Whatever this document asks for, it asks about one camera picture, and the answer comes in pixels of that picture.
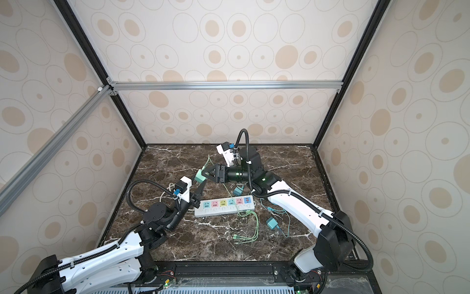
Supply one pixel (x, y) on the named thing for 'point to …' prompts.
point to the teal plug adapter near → (272, 223)
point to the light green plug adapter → (199, 177)
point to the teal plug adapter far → (238, 191)
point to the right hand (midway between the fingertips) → (212, 171)
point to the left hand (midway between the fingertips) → (205, 178)
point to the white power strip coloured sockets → (225, 206)
